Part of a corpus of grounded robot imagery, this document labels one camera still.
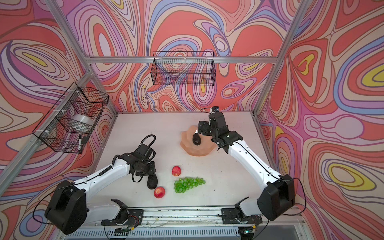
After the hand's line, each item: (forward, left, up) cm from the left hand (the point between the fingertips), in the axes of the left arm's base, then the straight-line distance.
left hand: (156, 170), depth 85 cm
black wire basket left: (+11, +37, +30) cm, 49 cm away
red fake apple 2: (-13, -4, +1) cm, 13 cm away
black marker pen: (+3, +34, +21) cm, 40 cm away
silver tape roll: (+14, +33, +28) cm, 45 cm away
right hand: (+16, -30, +19) cm, 39 cm away
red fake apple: (-1, -12, +1) cm, 12 cm away
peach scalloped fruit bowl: (+17, -30, -3) cm, 35 cm away
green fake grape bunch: (-8, -18, +1) cm, 20 cm away
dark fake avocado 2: (-7, +1, 0) cm, 7 cm away
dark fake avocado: (+24, -24, -4) cm, 34 cm away
